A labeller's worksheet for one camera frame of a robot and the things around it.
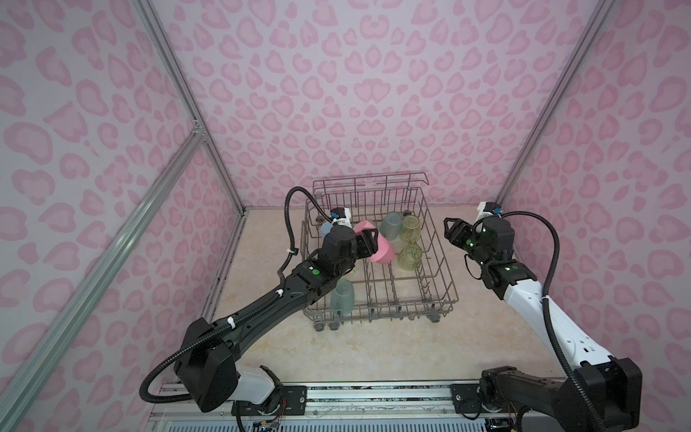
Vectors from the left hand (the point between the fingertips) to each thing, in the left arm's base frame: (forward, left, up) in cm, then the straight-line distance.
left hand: (373, 228), depth 75 cm
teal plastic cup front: (+15, -8, -17) cm, 24 cm away
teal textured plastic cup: (-13, +9, -16) cm, 23 cm away
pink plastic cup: (-5, -3, -5) cm, 8 cm away
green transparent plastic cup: (+14, -15, -18) cm, 27 cm away
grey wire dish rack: (0, -13, -27) cm, 30 cm away
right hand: (+4, -23, -1) cm, 23 cm away
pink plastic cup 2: (0, +3, +2) cm, 3 cm away
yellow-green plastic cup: (+2, -13, -18) cm, 23 cm away
